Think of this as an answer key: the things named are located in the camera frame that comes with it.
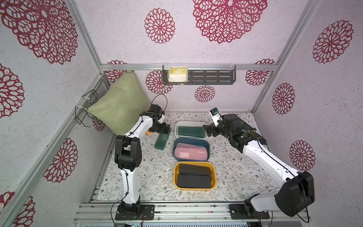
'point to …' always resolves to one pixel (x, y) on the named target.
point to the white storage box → (189, 123)
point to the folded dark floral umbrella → (246, 127)
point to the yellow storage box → (206, 164)
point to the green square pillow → (120, 106)
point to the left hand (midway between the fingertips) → (162, 131)
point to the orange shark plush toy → (147, 132)
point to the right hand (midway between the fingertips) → (210, 119)
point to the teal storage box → (201, 141)
